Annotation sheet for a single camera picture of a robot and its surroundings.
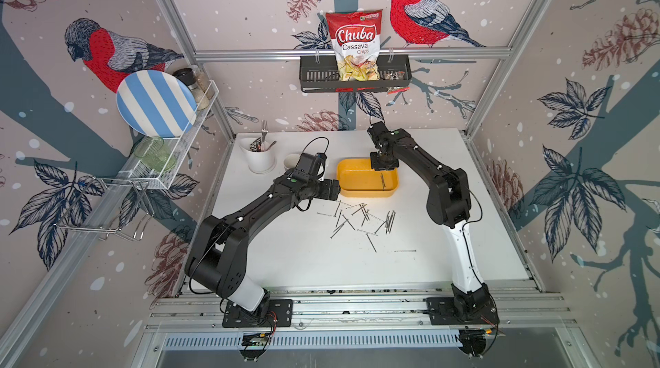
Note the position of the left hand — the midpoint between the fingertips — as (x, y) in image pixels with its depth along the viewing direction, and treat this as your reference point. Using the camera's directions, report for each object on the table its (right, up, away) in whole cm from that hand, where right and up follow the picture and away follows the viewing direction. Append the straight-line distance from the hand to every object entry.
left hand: (334, 182), depth 88 cm
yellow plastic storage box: (+10, -1, +16) cm, 19 cm away
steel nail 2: (-4, -13, +8) cm, 16 cm away
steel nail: (+27, -23, -2) cm, 36 cm away
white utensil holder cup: (-30, +10, +13) cm, 34 cm away
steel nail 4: (+20, -1, +16) cm, 25 cm away
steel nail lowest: (+13, -21, 0) cm, 25 cm away
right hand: (+17, +6, +13) cm, 22 cm away
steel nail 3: (+1, -18, +2) cm, 18 cm away
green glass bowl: (-50, +10, -18) cm, 54 cm away
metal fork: (-30, +19, +19) cm, 40 cm away
